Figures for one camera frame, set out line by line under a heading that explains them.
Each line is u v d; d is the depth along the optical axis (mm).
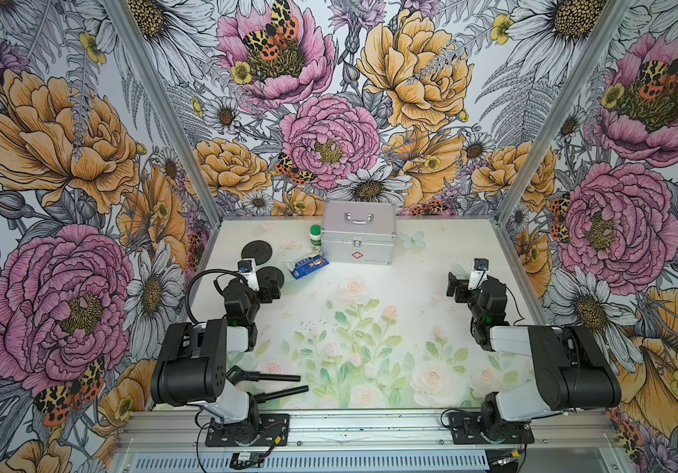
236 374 813
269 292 845
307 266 1039
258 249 1109
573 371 448
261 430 730
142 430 806
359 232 1020
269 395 791
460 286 848
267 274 1052
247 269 795
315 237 1044
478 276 797
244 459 724
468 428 739
